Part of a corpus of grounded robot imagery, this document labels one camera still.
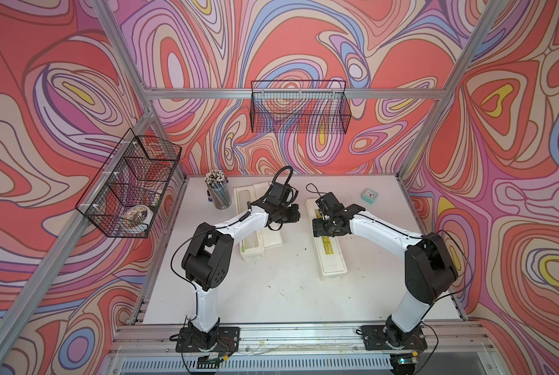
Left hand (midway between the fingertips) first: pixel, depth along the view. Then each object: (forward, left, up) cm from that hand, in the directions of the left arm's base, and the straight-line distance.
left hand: (303, 215), depth 92 cm
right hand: (-6, -8, -4) cm, 11 cm away
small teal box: (+17, -33, -8) cm, 39 cm away
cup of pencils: (+12, +35, +7) cm, 38 cm away
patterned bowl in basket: (-12, +53, +16) cm, 57 cm away
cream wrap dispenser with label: (-11, +20, -5) cm, 23 cm away
